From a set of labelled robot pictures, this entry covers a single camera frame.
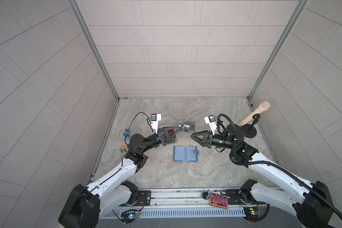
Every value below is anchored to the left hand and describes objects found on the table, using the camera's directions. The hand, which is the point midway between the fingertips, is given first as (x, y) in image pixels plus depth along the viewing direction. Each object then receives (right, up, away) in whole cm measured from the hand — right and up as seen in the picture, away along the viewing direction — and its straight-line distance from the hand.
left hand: (182, 133), depth 62 cm
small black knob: (+12, -32, +8) cm, 35 cm away
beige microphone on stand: (+45, +12, +15) cm, 49 cm away
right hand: (+5, -4, +4) cm, 7 cm away
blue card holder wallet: (+3, -17, +23) cm, 28 cm away
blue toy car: (-36, -6, +32) cm, 48 cm away
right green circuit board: (+34, -40, +6) cm, 53 cm away
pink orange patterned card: (+18, -34, +7) cm, 40 cm away
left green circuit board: (-24, -39, +3) cm, 46 cm away
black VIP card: (+2, +3, +1) cm, 4 cm away
